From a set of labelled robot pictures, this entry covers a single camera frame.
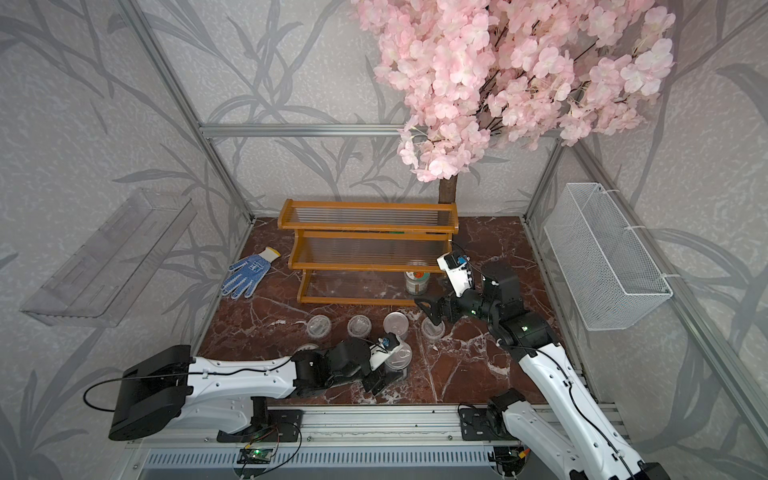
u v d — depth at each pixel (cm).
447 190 89
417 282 92
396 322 86
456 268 60
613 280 60
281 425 74
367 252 112
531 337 48
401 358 74
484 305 57
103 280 66
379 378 67
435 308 60
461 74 42
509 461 70
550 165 105
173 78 82
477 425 73
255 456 70
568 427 42
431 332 84
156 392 41
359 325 86
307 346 78
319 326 85
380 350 65
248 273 105
